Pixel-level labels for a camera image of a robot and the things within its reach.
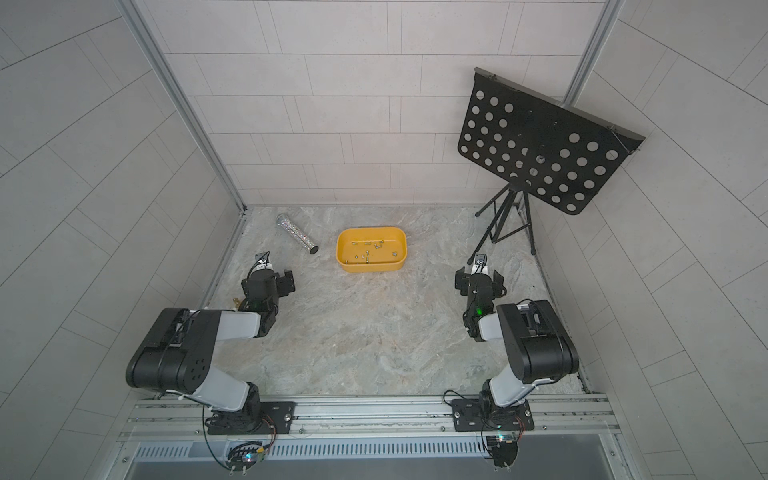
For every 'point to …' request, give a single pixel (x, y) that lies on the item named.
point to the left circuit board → (242, 457)
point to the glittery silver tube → (283, 221)
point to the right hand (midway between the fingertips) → (478, 265)
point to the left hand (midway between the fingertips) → (277, 268)
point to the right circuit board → (504, 449)
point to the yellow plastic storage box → (371, 249)
